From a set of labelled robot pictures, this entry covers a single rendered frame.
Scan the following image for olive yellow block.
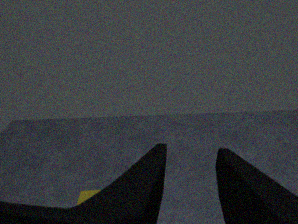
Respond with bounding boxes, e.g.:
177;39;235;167
76;190;100;206

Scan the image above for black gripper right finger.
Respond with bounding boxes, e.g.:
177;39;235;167
216;148;298;224

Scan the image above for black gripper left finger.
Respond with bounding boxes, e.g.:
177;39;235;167
0;143;167;224

